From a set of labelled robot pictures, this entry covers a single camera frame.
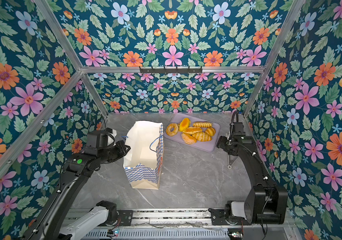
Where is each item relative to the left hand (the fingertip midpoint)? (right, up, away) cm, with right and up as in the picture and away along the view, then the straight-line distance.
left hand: (132, 144), depth 69 cm
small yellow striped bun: (+43, +5, +35) cm, 56 cm away
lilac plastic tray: (+40, -5, +30) cm, 50 cm away
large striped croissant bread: (+37, +2, +30) cm, 47 cm away
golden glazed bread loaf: (+31, +6, +35) cm, 47 cm away
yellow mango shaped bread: (+25, +10, +35) cm, 44 cm away
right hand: (+46, -2, +15) cm, 49 cm away
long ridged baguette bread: (+38, +10, +38) cm, 55 cm away
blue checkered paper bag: (+6, -9, -4) cm, 11 cm away
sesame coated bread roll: (+27, 0, +29) cm, 40 cm away
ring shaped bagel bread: (+14, +4, +35) cm, 38 cm away
